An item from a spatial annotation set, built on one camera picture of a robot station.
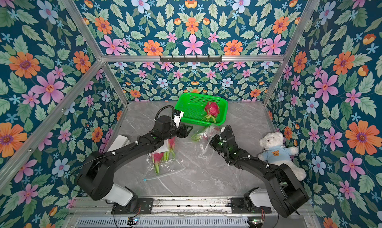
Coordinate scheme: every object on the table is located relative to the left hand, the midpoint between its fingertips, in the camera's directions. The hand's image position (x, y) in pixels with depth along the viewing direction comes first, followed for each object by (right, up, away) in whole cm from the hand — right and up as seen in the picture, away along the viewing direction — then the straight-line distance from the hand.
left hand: (191, 125), depth 83 cm
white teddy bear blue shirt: (+48, -16, +1) cm, 51 cm away
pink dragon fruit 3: (+8, -6, -1) cm, 10 cm away
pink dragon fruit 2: (+13, +9, +21) cm, 27 cm away
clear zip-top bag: (+8, -13, -8) cm, 17 cm away
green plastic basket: (-1, +13, +32) cm, 34 cm away
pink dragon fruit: (-19, -19, +2) cm, 27 cm away
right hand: (+10, -6, +3) cm, 12 cm away
